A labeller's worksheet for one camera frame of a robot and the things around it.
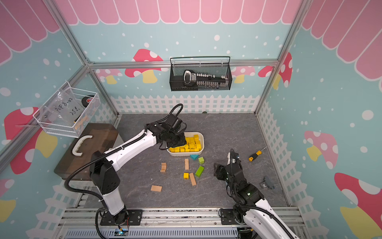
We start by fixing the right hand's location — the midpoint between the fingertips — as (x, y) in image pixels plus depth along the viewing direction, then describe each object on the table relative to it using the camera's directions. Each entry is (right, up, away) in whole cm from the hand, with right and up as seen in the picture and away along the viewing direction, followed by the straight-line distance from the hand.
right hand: (218, 165), depth 80 cm
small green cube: (-9, 0, +12) cm, 15 cm away
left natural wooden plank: (-18, -2, +12) cm, 22 cm away
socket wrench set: (-7, +48, +9) cm, 50 cm away
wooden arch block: (-32, -4, +11) cm, 34 cm away
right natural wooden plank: (-14, -10, +7) cm, 19 cm away
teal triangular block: (-13, +2, +14) cm, 19 cm away
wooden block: (-35, -14, +4) cm, 38 cm away
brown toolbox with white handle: (-68, +15, +1) cm, 69 cm away
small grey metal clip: (+28, -11, +5) cm, 31 cm away
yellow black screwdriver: (+28, +4, +17) cm, 33 cm away
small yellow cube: (-12, +13, +22) cm, 28 cm away
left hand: (-19, +10, +3) cm, 22 cm away
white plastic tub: (-13, +9, +20) cm, 25 cm away
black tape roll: (-72, +35, +1) cm, 80 cm away
